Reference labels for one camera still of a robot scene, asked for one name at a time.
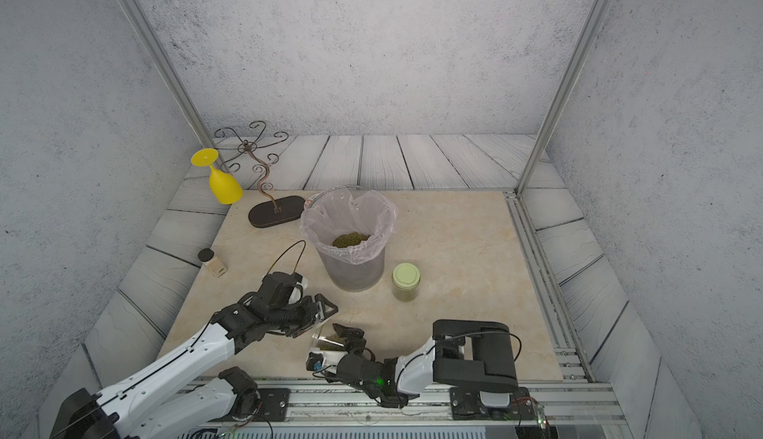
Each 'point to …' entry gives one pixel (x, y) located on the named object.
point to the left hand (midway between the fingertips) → (334, 317)
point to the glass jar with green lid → (405, 281)
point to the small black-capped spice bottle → (206, 255)
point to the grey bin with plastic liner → (333, 212)
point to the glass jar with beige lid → (333, 343)
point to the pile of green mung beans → (350, 239)
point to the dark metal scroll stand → (275, 211)
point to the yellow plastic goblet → (224, 187)
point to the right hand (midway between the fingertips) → (332, 341)
